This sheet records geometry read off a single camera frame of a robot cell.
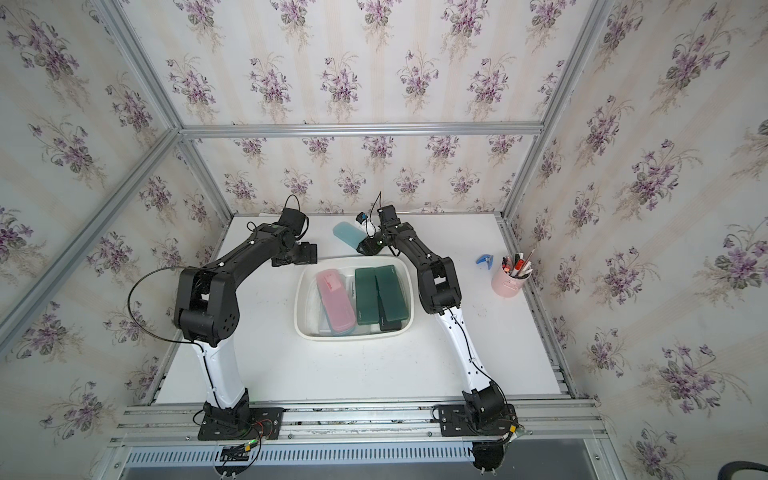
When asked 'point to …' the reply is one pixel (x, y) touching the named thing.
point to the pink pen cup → (506, 285)
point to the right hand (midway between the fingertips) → (369, 242)
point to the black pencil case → (389, 325)
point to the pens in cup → (518, 266)
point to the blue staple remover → (485, 258)
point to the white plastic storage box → (353, 297)
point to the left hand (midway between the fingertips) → (304, 259)
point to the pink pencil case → (338, 303)
